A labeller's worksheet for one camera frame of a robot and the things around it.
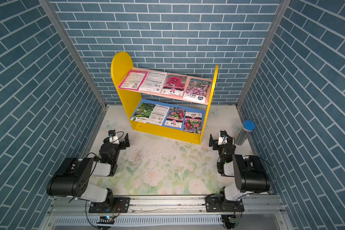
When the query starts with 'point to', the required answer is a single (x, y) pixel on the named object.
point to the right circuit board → (234, 220)
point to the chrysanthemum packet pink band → (176, 117)
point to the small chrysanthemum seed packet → (193, 122)
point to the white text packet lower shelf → (157, 115)
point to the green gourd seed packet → (142, 113)
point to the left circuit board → (106, 220)
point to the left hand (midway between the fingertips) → (123, 134)
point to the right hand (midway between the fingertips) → (220, 135)
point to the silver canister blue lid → (247, 127)
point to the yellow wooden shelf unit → (172, 104)
